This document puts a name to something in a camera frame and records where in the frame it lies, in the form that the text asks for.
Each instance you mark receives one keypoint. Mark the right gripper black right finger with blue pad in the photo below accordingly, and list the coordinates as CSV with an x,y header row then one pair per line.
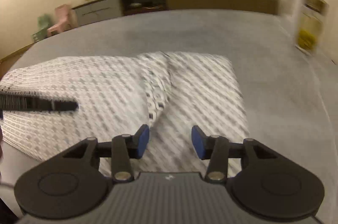
x,y
258,179

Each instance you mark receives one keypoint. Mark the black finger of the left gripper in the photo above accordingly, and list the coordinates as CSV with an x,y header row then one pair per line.
x,y
33,103

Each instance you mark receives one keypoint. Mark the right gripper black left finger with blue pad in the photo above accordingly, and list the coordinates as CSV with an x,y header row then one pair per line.
x,y
78,179

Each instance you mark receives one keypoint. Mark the white grey patterned garment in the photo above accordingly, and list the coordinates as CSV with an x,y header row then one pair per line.
x,y
169,91

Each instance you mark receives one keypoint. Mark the green plastic chair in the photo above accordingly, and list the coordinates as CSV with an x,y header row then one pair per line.
x,y
44,23

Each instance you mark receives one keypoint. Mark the pink plastic chair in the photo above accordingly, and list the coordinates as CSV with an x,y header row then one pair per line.
x,y
65,20

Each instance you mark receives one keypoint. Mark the yellow white box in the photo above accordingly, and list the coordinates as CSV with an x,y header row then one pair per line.
x,y
310,26

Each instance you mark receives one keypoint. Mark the long wooden sideboard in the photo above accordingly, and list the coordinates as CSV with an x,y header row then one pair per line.
x,y
93,11

